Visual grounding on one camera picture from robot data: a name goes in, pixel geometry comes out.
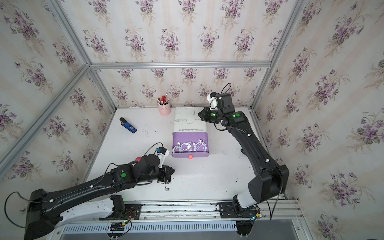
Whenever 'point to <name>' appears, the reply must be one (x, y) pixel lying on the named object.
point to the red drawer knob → (190, 157)
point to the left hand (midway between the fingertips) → (176, 173)
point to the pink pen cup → (164, 110)
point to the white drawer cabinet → (186, 119)
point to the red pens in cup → (163, 100)
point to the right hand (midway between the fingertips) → (200, 114)
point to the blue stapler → (129, 126)
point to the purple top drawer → (185, 137)
